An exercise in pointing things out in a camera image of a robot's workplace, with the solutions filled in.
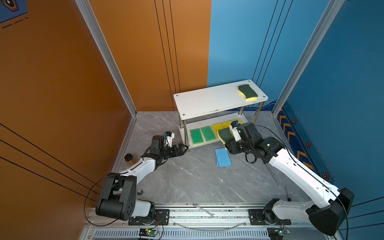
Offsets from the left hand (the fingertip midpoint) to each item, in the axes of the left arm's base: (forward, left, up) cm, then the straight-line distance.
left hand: (183, 147), depth 88 cm
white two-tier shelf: (+5, -12, +23) cm, 26 cm away
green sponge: (+10, -8, -2) cm, 13 cm away
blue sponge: (-3, -25, -7) cm, 26 cm away
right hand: (-5, -25, +12) cm, 28 cm away
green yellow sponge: (+12, -15, -1) cm, 19 cm away
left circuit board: (-41, +15, -12) cm, 45 cm away
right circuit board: (-40, -46, -10) cm, 62 cm away
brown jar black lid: (-8, +30, -2) cm, 31 cm away
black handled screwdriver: (-25, -58, -9) cm, 64 cm away
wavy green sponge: (-2, -23, +15) cm, 28 cm away
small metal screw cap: (-23, +22, -9) cm, 33 cm away
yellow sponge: (+19, -22, -4) cm, 29 cm away
